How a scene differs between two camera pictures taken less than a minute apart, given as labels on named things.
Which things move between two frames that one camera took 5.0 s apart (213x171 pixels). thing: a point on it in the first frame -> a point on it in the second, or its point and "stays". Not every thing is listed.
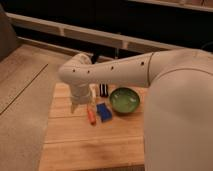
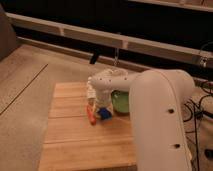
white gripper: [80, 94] -> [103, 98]
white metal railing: [89, 34] stays
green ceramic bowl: [124, 100] stays
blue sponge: [104, 112] stays
